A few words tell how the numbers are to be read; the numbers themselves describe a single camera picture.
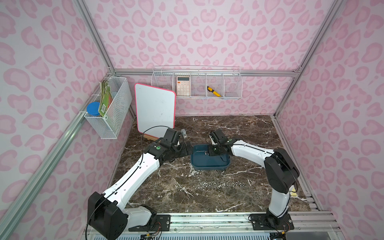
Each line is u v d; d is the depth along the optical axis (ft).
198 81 3.27
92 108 2.11
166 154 1.78
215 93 3.21
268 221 2.14
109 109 2.34
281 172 1.60
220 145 2.33
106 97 2.37
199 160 3.16
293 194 2.69
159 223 2.37
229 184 2.81
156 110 4.26
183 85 3.12
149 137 3.37
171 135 1.92
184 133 3.48
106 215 1.25
